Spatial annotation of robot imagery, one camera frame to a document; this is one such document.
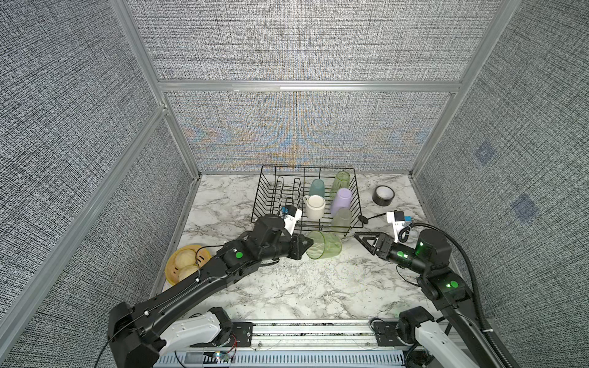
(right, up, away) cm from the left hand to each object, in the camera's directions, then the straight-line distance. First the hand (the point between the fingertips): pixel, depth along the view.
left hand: (318, 242), depth 67 cm
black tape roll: (+36, +14, +42) cm, 57 cm away
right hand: (+12, +3, -1) cm, 13 cm away
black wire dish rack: (+7, +13, +37) cm, 40 cm away
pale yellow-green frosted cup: (+12, +3, +23) cm, 26 cm away
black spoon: (+24, +3, +34) cm, 42 cm away
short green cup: (0, 0, -5) cm, 5 cm away
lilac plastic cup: (+12, +12, +25) cm, 30 cm away
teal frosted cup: (+3, +17, +35) cm, 39 cm away
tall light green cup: (+14, +20, +34) cm, 42 cm away
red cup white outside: (+2, +9, +28) cm, 29 cm away
